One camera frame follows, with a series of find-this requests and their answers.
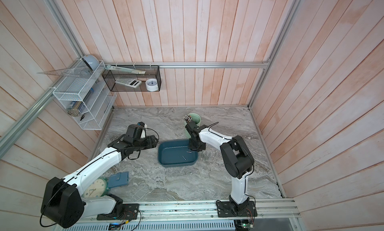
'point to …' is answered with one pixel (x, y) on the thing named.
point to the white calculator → (131, 82)
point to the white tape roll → (151, 85)
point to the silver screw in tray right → (189, 152)
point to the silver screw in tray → (184, 158)
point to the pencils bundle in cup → (187, 118)
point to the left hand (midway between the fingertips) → (153, 143)
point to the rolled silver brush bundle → (75, 111)
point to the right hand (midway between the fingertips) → (194, 147)
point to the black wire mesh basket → (111, 76)
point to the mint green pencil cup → (196, 118)
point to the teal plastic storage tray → (174, 153)
